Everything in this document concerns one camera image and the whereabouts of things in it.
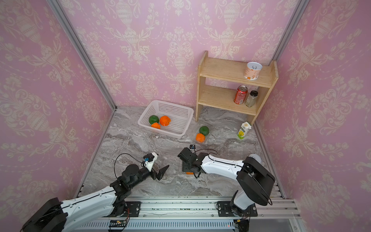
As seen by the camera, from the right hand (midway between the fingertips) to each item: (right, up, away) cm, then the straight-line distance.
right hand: (188, 167), depth 86 cm
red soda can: (+32, +43, +1) cm, 54 cm away
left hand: (-14, +5, -6) cm, 16 cm away
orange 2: (-23, +24, +17) cm, 38 cm away
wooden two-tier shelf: (+24, +43, +13) cm, 51 cm away
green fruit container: (-25, +29, +20) cm, 43 cm away
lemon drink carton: (+37, +21, +9) cm, 43 cm away
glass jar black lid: (+38, +41, 0) cm, 56 cm away
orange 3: (+8, +16, +11) cm, 21 cm away
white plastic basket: (-6, +31, +27) cm, 41 cm away
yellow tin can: (+41, +5, +1) cm, 42 cm away
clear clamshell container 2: (+35, +8, +13) cm, 38 cm away
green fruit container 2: (+11, +21, +14) cm, 27 cm away
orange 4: (+1, -1, -7) cm, 7 cm away
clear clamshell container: (+13, +16, +14) cm, 25 cm away
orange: (-17, +27, +20) cm, 38 cm away
